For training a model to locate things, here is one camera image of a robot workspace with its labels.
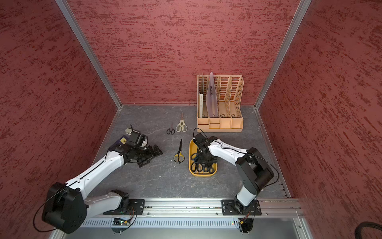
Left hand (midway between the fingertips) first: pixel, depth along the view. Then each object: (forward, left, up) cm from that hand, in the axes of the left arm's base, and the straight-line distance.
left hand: (156, 159), depth 82 cm
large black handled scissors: (-2, -25, -7) cm, 26 cm away
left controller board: (-28, +16, -10) cm, 34 cm away
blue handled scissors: (+5, -21, -7) cm, 23 cm away
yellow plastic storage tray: (+11, -21, -6) cm, 24 cm away
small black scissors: (+26, -5, -8) cm, 28 cm away
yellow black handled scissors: (+5, -12, -8) cm, 15 cm away
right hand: (0, -29, -6) cm, 29 cm away
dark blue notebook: (+15, +29, -7) cm, 33 cm away
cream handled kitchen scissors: (+30, -12, -7) cm, 33 cm away
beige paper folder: (+31, -26, +13) cm, 42 cm away
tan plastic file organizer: (+51, -47, +9) cm, 70 cm away
